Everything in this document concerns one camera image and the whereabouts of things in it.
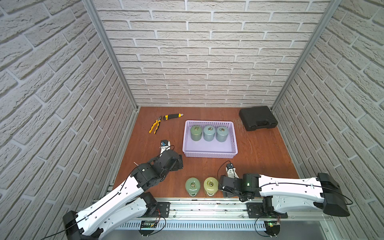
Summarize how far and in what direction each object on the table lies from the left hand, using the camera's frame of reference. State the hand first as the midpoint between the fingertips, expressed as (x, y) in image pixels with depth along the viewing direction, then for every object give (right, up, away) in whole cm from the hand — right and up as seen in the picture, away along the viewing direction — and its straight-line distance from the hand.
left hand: (176, 155), depth 75 cm
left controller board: (-14, -34, -3) cm, 37 cm away
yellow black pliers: (-18, +18, +35) cm, 43 cm away
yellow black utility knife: (-9, +22, +39) cm, 45 cm away
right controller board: (+47, -34, -5) cm, 58 cm away
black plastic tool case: (+56, +21, +32) cm, 68 cm away
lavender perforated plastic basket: (+15, -1, +21) cm, 26 cm away
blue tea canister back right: (+27, +10, +21) cm, 36 cm away
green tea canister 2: (+10, +10, +21) cm, 26 cm away
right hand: (+28, -18, +1) cm, 33 cm away
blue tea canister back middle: (+19, +11, +20) cm, 29 cm away
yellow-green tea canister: (+18, -15, -2) cm, 23 cm away
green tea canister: (+9, -15, -2) cm, 17 cm away
